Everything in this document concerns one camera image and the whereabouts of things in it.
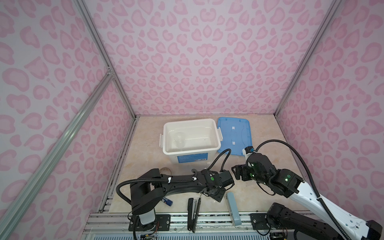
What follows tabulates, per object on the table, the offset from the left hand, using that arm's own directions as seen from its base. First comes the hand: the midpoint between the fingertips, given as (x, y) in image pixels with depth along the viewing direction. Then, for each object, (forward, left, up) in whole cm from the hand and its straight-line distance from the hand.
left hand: (220, 193), depth 78 cm
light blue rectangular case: (-7, -6, -3) cm, 10 cm away
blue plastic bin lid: (+40, -17, -4) cm, 44 cm away
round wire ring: (+16, +31, -3) cm, 35 cm away
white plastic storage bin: (+36, +15, -4) cm, 39 cm away
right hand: (+8, -9, +13) cm, 17 cm away
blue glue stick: (-2, +28, -4) cm, 28 cm away
